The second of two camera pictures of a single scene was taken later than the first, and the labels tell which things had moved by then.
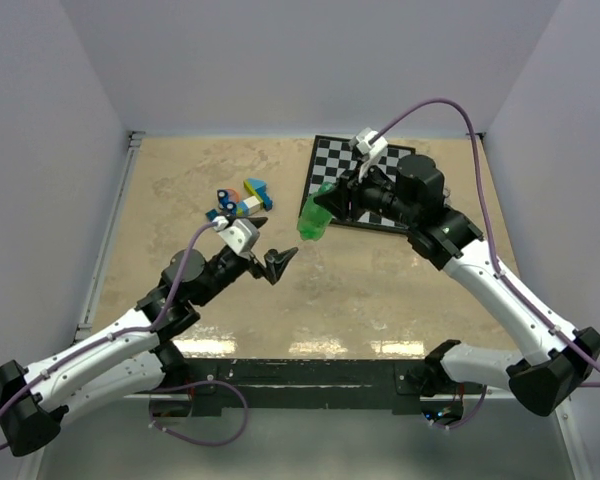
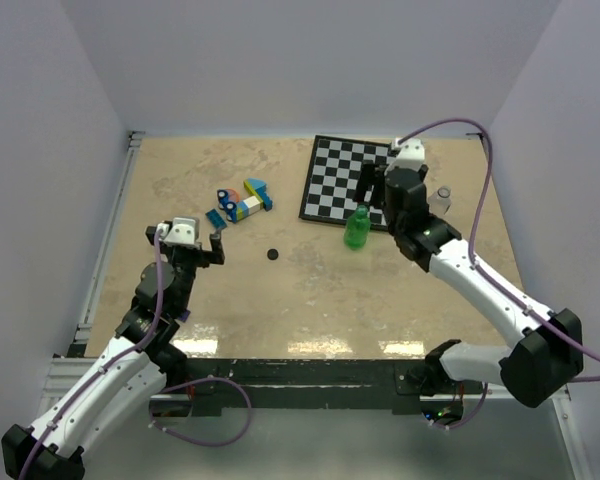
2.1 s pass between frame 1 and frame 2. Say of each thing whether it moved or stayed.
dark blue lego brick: stayed
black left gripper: moved
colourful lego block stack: stayed
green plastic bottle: moved
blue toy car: stayed
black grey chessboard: stayed
